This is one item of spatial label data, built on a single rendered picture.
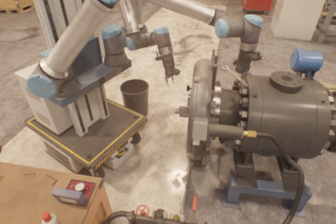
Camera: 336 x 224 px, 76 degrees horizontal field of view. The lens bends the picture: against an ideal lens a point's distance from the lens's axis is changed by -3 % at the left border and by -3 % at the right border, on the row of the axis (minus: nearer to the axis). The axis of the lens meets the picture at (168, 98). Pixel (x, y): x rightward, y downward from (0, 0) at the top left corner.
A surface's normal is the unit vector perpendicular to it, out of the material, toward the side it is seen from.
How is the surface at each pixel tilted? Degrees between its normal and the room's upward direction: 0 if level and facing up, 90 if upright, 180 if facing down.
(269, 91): 20
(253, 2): 90
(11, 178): 0
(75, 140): 0
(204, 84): 28
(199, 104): 49
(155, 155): 0
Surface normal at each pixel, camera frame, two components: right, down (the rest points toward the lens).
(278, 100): -0.08, -0.37
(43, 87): 0.00, 0.63
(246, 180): 0.00, -0.81
